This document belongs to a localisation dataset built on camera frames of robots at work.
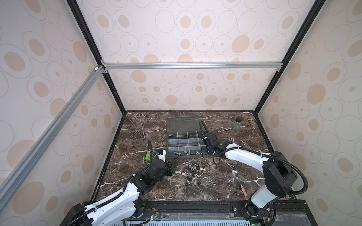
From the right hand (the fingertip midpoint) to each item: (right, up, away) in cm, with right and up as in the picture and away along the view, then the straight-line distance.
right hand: (205, 150), depth 90 cm
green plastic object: (-37, -5, +1) cm, 38 cm away
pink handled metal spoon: (+17, -14, -5) cm, 23 cm away
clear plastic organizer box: (-13, +9, +12) cm, 20 cm away
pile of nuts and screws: (-6, -15, -5) cm, 17 cm away
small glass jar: (+25, +17, +13) cm, 33 cm away
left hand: (-17, -5, -11) cm, 20 cm away
